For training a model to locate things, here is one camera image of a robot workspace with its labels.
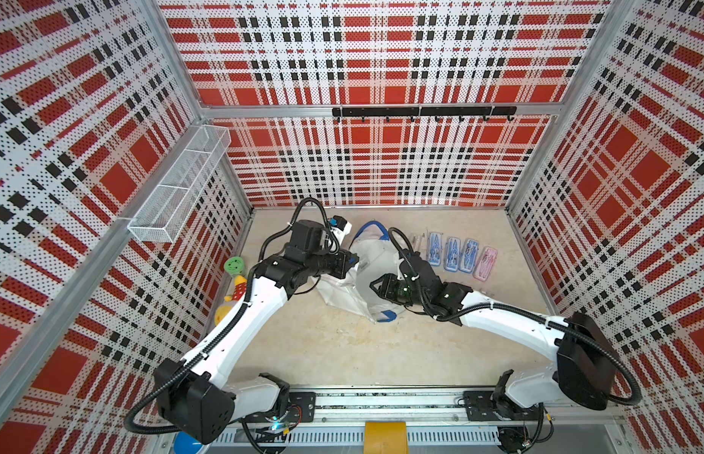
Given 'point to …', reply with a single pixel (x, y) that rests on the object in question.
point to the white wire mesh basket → (166, 210)
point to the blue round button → (185, 444)
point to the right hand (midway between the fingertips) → (376, 287)
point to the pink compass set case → (485, 264)
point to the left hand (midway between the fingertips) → (358, 258)
